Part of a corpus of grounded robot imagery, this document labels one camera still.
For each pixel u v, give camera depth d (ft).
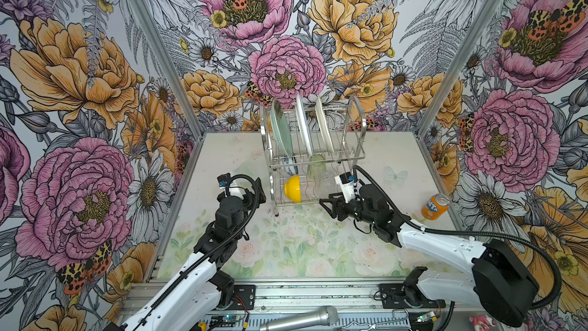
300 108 2.13
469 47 2.92
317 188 2.99
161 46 2.89
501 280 1.35
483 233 1.50
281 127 2.77
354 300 2.44
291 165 3.03
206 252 1.72
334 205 2.36
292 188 2.85
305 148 2.21
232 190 2.17
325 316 2.23
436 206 2.79
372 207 2.09
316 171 3.08
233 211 1.87
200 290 1.99
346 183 2.36
